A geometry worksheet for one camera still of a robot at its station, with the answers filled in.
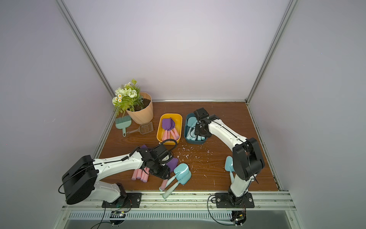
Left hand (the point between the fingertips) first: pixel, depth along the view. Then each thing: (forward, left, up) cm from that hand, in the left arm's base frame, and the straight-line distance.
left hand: (169, 177), depth 79 cm
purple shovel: (+1, +20, +1) cm, 20 cm away
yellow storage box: (+40, -3, +2) cm, 41 cm away
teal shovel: (+25, -18, 0) cm, 31 cm away
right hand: (+28, -19, +9) cm, 35 cm away
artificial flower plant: (+37, +26, +26) cm, 53 cm away
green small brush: (+40, +40, -2) cm, 56 cm away
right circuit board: (-17, -36, -3) cm, 40 cm away
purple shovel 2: (+1, +17, +1) cm, 17 cm away
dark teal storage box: (+23, -17, -1) cm, 29 cm away
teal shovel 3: (0, -6, -2) cm, 6 cm away
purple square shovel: (+36, +5, 0) cm, 37 cm away
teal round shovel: (+39, -12, 0) cm, 41 cm away
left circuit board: (-17, +26, -4) cm, 31 cm away
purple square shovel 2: (+25, +5, +2) cm, 26 cm away
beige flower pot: (+36, +19, +13) cm, 43 cm away
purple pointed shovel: (+27, 0, +1) cm, 27 cm away
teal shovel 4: (+7, -36, -1) cm, 36 cm away
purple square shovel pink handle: (+27, -2, +3) cm, 27 cm away
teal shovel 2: (+4, -6, -1) cm, 7 cm away
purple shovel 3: (+1, +13, +1) cm, 13 cm away
